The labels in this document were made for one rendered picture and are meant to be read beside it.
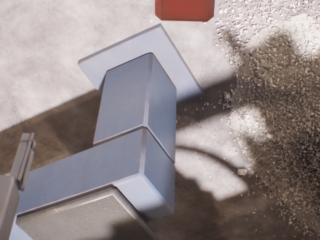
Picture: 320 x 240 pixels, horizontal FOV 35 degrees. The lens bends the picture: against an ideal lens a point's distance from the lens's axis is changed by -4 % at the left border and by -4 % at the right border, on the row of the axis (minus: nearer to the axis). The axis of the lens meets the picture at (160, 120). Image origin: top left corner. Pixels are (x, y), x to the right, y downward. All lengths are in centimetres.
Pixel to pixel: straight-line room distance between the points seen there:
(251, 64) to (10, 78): 37
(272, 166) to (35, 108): 42
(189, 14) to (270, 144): 73
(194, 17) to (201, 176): 78
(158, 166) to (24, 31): 30
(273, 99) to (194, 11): 66
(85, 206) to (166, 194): 10
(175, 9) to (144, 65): 56
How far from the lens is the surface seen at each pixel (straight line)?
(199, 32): 75
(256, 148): 90
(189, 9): 18
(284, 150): 91
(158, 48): 76
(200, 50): 77
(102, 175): 62
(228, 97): 81
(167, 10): 18
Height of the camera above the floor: 64
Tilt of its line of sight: 48 degrees down
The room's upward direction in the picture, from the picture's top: 177 degrees counter-clockwise
